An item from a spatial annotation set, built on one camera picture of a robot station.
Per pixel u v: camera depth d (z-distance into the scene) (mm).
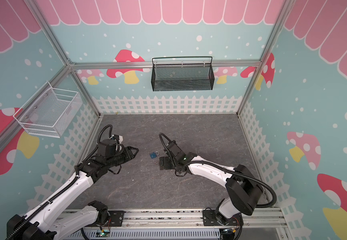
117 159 657
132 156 718
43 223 398
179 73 942
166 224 741
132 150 727
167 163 742
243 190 431
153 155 971
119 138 725
